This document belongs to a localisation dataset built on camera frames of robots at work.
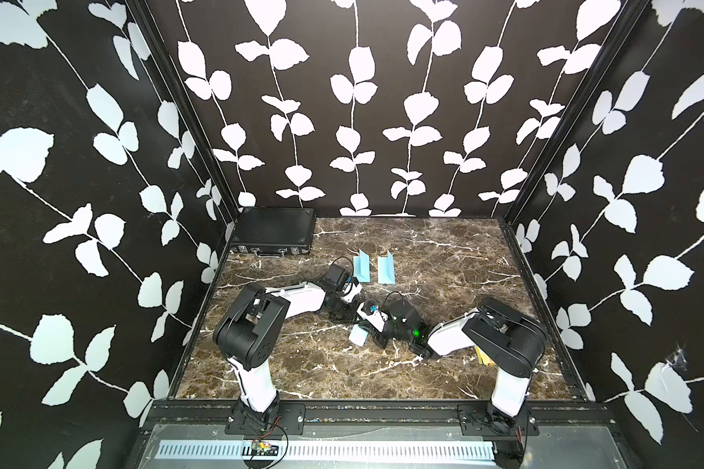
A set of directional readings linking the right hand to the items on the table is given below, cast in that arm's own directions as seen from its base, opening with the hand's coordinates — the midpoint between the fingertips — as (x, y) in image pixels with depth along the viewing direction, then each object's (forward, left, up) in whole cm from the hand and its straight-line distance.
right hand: (359, 321), depth 89 cm
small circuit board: (-33, +23, -2) cm, 40 cm away
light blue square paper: (+20, -9, 0) cm, 22 cm away
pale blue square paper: (+20, -1, +1) cm, 20 cm away
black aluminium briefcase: (+40, +36, -3) cm, 54 cm away
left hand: (+3, -1, -1) cm, 3 cm away
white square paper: (-4, 0, -1) cm, 4 cm away
